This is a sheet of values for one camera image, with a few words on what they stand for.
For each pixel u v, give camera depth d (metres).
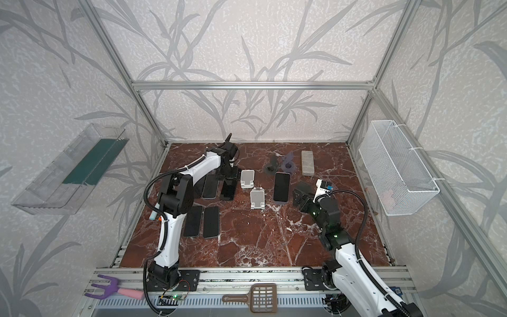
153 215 0.89
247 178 0.99
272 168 1.08
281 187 0.89
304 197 0.71
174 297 0.71
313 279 0.74
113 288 0.72
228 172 0.88
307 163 1.08
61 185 0.64
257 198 0.92
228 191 1.05
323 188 0.70
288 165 1.08
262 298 0.71
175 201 0.59
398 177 0.62
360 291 0.53
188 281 0.72
